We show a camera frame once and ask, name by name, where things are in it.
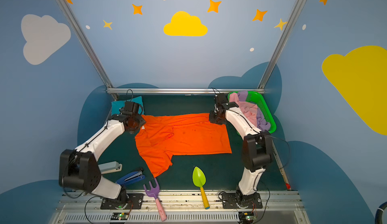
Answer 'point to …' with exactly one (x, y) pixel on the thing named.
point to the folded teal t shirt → (116, 105)
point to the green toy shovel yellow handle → (199, 178)
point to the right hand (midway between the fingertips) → (214, 118)
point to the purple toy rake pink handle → (154, 191)
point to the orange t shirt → (163, 136)
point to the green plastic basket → (256, 98)
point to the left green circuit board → (119, 216)
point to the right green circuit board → (249, 215)
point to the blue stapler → (131, 177)
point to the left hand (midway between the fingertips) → (143, 122)
